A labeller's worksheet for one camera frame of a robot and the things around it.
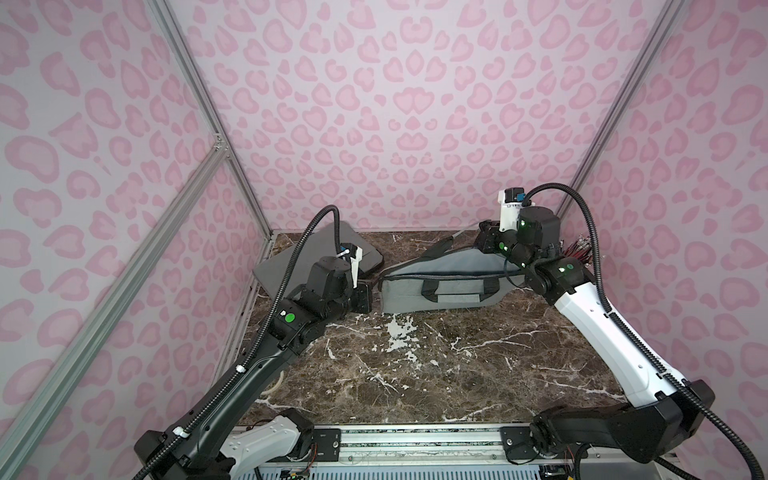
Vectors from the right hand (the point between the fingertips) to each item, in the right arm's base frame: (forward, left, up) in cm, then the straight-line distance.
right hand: (481, 222), depth 73 cm
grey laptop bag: (-12, +6, -8) cm, 15 cm away
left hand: (-14, +26, -7) cm, 30 cm away
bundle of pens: (+8, -35, -19) cm, 40 cm away
